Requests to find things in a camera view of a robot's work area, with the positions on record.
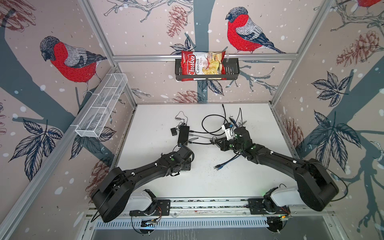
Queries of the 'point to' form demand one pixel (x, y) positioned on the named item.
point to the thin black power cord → (179, 118)
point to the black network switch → (183, 136)
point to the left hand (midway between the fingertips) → (185, 163)
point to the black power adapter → (173, 131)
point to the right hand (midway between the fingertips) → (213, 143)
